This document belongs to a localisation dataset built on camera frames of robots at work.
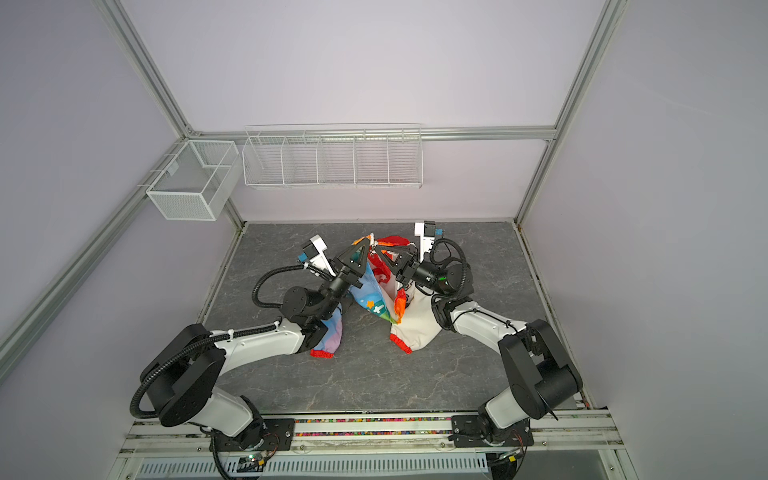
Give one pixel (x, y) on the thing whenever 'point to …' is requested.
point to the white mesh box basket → (200, 181)
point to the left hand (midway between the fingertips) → (373, 245)
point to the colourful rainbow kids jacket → (413, 315)
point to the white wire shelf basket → (369, 155)
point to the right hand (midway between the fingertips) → (375, 253)
